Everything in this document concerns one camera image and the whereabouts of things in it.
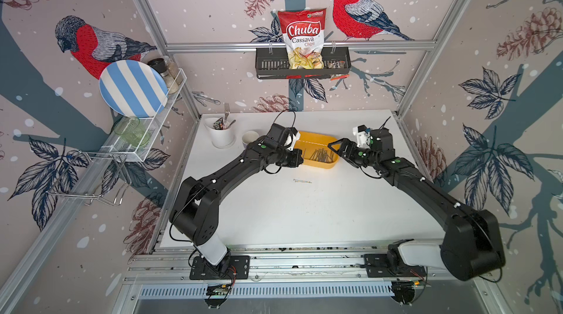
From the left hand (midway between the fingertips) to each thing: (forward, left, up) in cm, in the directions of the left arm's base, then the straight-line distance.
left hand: (307, 157), depth 83 cm
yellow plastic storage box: (+15, -6, -18) cm, 24 cm away
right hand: (+3, -10, +2) cm, 11 cm away
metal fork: (+31, +39, -6) cm, 50 cm away
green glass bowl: (-1, +58, +16) cm, 61 cm away
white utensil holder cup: (+18, +40, -10) cm, 45 cm away
